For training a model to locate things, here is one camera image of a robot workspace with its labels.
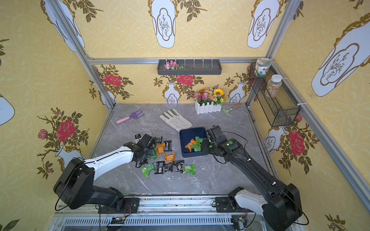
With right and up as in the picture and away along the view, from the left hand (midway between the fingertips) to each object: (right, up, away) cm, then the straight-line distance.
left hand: (142, 151), depth 90 cm
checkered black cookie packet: (+23, -7, -3) cm, 24 cm away
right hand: (+39, +6, -8) cm, 40 cm away
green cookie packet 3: (+35, +3, +2) cm, 35 cm away
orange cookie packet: (+17, -4, 0) cm, 18 cm away
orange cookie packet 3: (+31, +5, +7) cm, 32 cm away
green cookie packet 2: (+30, -9, -4) cm, 32 cm away
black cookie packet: (+12, -8, -4) cm, 15 cm away
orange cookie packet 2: (+11, +1, +3) cm, 11 cm away
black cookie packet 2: (+17, -8, -4) cm, 19 cm away
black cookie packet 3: (+15, +3, +5) cm, 16 cm away
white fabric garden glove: (+19, +20, +20) cm, 34 cm away
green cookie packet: (+4, -10, -4) cm, 11 cm away
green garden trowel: (+60, +26, +26) cm, 71 cm away
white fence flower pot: (+41, +28, +22) cm, 54 cm away
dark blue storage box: (+27, +9, +11) cm, 31 cm away
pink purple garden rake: (-14, +24, +26) cm, 38 cm away
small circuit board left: (-7, -31, -17) cm, 36 cm away
